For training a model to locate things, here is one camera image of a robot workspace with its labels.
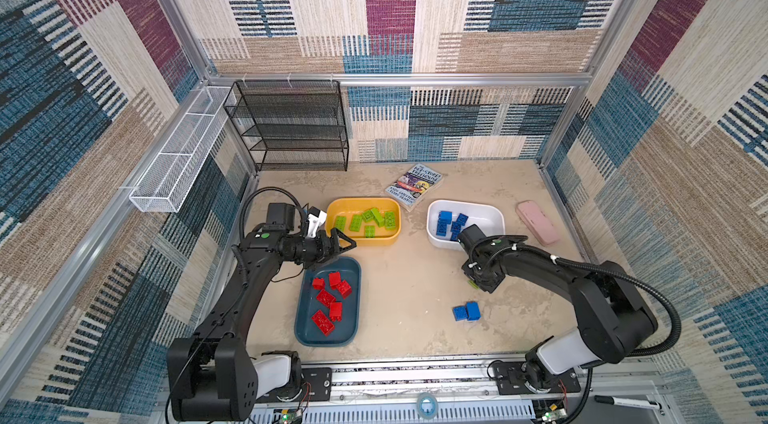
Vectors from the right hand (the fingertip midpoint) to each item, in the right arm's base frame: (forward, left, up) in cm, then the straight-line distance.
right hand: (476, 280), depth 90 cm
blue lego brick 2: (+17, +9, +2) cm, 20 cm away
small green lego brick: (+21, +42, +1) cm, 47 cm away
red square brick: (-1, +42, +4) cm, 42 cm away
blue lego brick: (+23, +7, +1) cm, 24 cm away
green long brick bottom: (+20, +25, +2) cm, 33 cm away
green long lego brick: (+21, +37, +1) cm, 42 cm away
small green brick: (+22, +33, +3) cm, 40 cm away
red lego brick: (-9, +40, +2) cm, 41 cm away
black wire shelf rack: (+53, +61, +17) cm, 82 cm away
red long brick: (-5, +44, 0) cm, 44 cm away
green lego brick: (-5, +4, +10) cm, 12 cm away
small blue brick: (+21, +1, +2) cm, 21 cm away
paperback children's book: (+36, +16, +2) cm, 40 cm away
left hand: (+1, +37, +17) cm, 40 cm away
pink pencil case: (+20, -24, +1) cm, 31 cm away
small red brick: (-1, +46, +2) cm, 47 cm away
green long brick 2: (+17, +32, +2) cm, 36 cm away
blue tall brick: (-9, +3, 0) cm, 9 cm away
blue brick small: (-10, +7, +1) cm, 12 cm away
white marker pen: (-31, -35, 0) cm, 46 cm away
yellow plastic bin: (+21, +33, +2) cm, 39 cm away
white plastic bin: (+21, -8, +2) cm, 22 cm away
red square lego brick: (-3, +39, +3) cm, 39 cm away
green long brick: (+22, +29, +3) cm, 36 cm away
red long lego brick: (-12, +44, +2) cm, 46 cm away
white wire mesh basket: (+21, +92, +20) cm, 96 cm away
